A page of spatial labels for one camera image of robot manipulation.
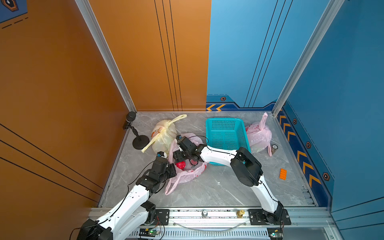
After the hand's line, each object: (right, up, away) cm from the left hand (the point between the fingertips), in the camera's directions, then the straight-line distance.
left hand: (176, 165), depth 86 cm
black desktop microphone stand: (-26, +12, +15) cm, 33 cm away
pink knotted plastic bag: (+49, +17, +1) cm, 52 cm away
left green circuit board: (-12, -28, -15) cm, 34 cm away
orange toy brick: (+63, -6, +1) cm, 63 cm away
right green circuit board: (+50, -29, -15) cm, 60 cm away
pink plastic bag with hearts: (+6, -2, -6) cm, 8 cm away
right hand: (0, +5, +8) cm, 9 cm away
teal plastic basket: (+33, +17, +20) cm, 42 cm away
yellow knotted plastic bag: (-9, +17, +6) cm, 20 cm away
